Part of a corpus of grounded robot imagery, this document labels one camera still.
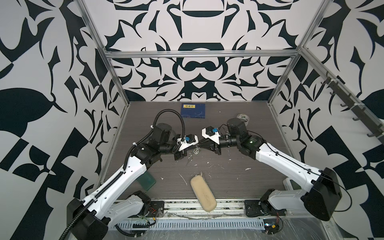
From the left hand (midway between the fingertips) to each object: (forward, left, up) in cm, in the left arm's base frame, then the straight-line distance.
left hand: (194, 141), depth 70 cm
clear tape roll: (+32, -37, -22) cm, 53 cm away
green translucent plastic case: (-9, +26, -24) cm, 37 cm away
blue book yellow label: (+41, -1, -24) cm, 47 cm away
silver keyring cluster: (-3, -1, -2) cm, 4 cm away
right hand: (-1, -3, 0) cm, 3 cm away
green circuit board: (-32, -35, -25) cm, 53 cm away
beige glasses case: (-17, -4, -21) cm, 27 cm away
